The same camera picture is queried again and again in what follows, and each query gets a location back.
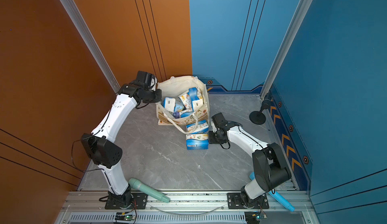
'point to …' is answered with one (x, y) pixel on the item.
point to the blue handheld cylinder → (273, 193)
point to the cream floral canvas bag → (173, 87)
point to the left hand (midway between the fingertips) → (161, 94)
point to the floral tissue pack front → (186, 113)
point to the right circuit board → (254, 217)
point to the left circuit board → (122, 216)
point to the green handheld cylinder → (136, 184)
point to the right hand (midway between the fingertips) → (211, 139)
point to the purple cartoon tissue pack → (176, 114)
